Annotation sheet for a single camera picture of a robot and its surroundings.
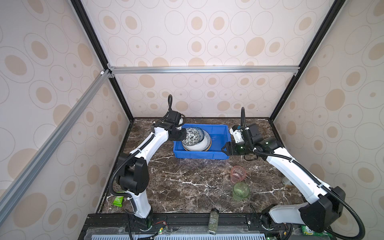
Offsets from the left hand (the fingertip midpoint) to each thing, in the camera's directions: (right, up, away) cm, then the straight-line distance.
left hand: (188, 133), depth 87 cm
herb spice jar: (+13, -42, -16) cm, 47 cm away
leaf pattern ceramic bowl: (+3, -2, +2) cm, 4 cm away
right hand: (+20, -8, -9) cm, 24 cm away
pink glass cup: (+30, -25, +2) cm, 39 cm away
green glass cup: (+29, -32, -4) cm, 44 cm away
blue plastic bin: (+22, -1, +21) cm, 30 cm away
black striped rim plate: (+9, -8, +12) cm, 17 cm away
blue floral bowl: (+8, 0, +12) cm, 15 cm away
